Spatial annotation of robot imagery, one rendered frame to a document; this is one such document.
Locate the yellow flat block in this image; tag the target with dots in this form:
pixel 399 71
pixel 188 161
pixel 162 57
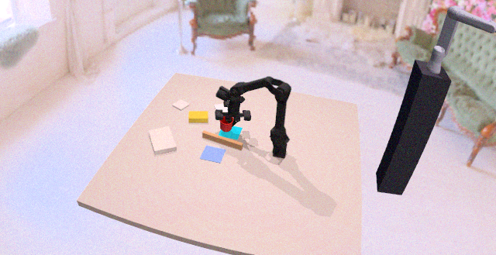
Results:
pixel 196 116

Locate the brown wooden bar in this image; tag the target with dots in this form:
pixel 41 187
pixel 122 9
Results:
pixel 222 140

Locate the dark red cup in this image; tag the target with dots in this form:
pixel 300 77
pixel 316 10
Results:
pixel 225 126

